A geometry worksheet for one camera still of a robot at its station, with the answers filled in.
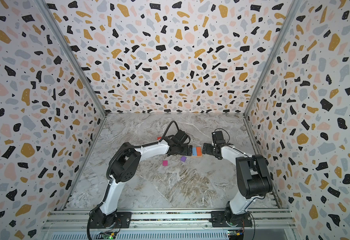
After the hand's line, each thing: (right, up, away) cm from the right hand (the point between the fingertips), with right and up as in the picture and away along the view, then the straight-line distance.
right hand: (209, 146), depth 97 cm
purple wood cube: (-17, -8, 0) cm, 19 cm away
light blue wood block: (-9, -4, 0) cm, 10 cm away
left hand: (-13, -2, -1) cm, 14 cm away
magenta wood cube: (-28, -11, -2) cm, 30 cm away
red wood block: (-34, +5, +10) cm, 36 cm away
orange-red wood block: (-6, -3, +1) cm, 7 cm away
